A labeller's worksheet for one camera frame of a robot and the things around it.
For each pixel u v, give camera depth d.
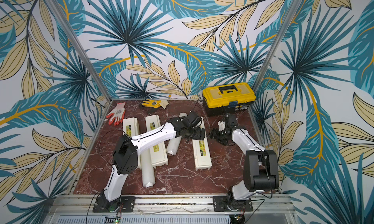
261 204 0.70
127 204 0.74
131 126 0.93
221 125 0.86
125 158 0.50
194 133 0.74
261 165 0.49
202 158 0.82
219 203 0.74
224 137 0.77
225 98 1.00
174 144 0.90
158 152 0.83
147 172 0.79
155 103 1.13
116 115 1.07
